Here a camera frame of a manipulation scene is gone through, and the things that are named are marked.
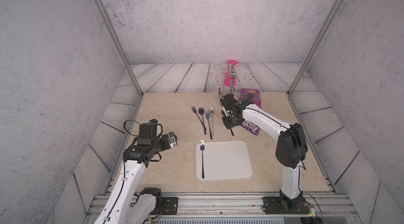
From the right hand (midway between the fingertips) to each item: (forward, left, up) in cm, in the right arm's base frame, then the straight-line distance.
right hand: (229, 124), depth 90 cm
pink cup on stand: (+26, -2, +11) cm, 28 cm away
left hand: (-13, +30, +6) cm, 33 cm away
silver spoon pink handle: (+16, +10, -9) cm, 21 cm away
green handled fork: (-8, +16, -11) cm, 21 cm away
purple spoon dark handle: (+16, +17, -9) cm, 25 cm away
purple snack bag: (+27, -18, -5) cm, 33 cm away
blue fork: (+13, +13, -12) cm, 22 cm away
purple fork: (+18, +21, -11) cm, 30 cm away
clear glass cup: (+21, +6, +16) cm, 27 cm away
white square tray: (-17, +4, -11) cm, 20 cm away
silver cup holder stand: (+21, -11, +16) cm, 29 cm away
